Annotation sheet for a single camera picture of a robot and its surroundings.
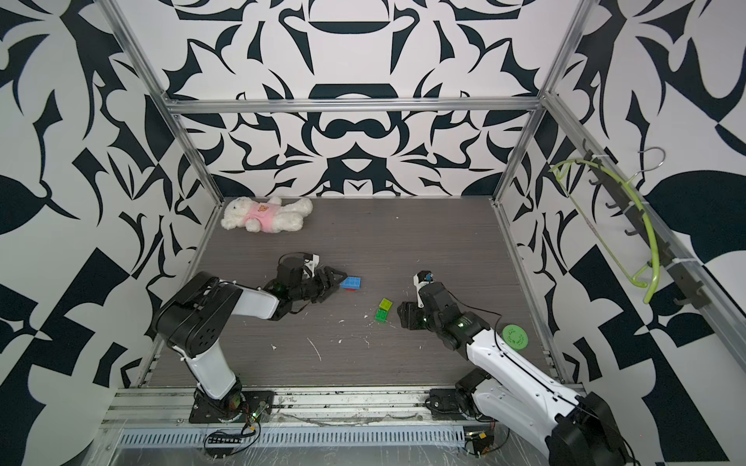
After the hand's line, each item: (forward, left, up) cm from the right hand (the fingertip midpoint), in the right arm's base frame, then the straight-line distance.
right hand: (405, 305), depth 83 cm
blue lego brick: (+10, +16, -5) cm, 20 cm away
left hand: (+12, +18, -2) cm, 22 cm away
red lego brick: (+9, +16, -8) cm, 20 cm away
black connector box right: (-31, -17, -9) cm, 36 cm away
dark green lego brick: (0, +7, -7) cm, 10 cm away
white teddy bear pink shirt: (+32, +44, +2) cm, 54 cm away
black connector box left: (-30, +46, -10) cm, 56 cm away
